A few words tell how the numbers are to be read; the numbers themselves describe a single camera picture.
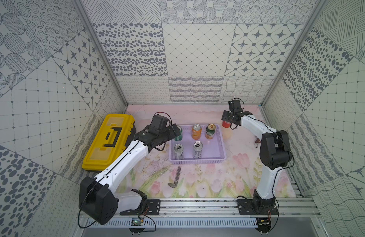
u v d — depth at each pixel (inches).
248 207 29.2
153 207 28.9
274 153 20.5
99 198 15.0
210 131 36.5
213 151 36.4
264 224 28.6
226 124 39.0
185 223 27.6
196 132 36.6
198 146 32.2
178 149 31.5
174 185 31.7
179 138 37.8
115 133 32.9
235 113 29.9
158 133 23.4
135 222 28.1
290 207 30.0
